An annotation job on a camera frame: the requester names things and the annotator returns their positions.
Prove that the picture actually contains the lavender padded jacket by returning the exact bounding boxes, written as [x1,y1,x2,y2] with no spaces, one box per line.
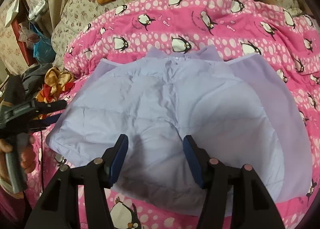
[46,46,312,215]

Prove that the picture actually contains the person's left hand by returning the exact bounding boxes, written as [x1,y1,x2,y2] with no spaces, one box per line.
[1,135,35,199]

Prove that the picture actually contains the gold red satin cloth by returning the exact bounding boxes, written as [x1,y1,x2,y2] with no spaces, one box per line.
[36,67,75,103]

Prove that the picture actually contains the blue plastic bag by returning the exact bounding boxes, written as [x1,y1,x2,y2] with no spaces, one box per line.
[29,23,56,64]

